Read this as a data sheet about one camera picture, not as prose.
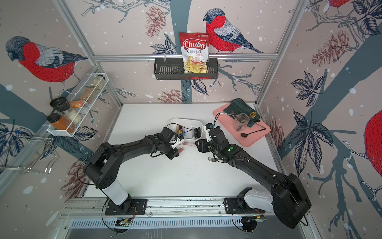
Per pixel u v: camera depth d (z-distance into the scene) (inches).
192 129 40.4
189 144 37.4
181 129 40.1
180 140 32.9
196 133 39.6
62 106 24.3
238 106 46.2
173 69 42.1
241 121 36.5
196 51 32.8
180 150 36.1
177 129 40.5
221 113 44.9
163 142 28.2
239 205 25.5
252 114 38.3
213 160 35.5
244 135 39.6
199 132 39.9
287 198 15.6
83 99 29.5
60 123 24.1
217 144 24.3
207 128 29.3
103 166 18.3
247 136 39.6
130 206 27.0
